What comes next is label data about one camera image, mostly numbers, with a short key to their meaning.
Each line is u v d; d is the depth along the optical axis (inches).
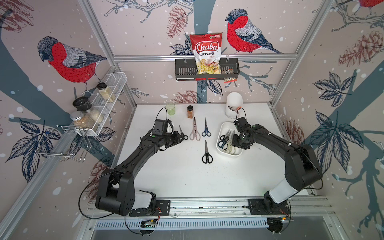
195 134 40.7
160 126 26.4
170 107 44.4
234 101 42.6
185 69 37.4
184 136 39.8
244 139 29.3
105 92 28.8
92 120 25.5
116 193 16.1
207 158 35.5
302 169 18.0
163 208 28.7
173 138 30.3
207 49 32.0
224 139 38.6
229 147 37.2
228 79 35.5
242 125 28.9
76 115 23.9
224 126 40.4
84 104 24.0
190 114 43.1
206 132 40.8
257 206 28.8
